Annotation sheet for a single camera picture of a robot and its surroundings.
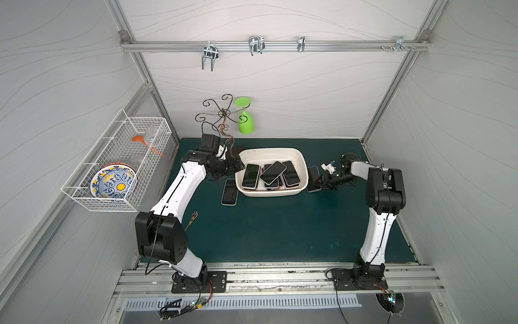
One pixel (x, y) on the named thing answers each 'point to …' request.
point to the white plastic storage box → (299, 158)
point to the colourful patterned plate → (112, 180)
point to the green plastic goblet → (246, 124)
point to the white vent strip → (241, 302)
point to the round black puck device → (391, 301)
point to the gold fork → (193, 216)
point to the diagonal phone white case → (270, 174)
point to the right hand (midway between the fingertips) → (316, 184)
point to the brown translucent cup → (351, 156)
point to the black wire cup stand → (223, 113)
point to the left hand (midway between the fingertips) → (238, 169)
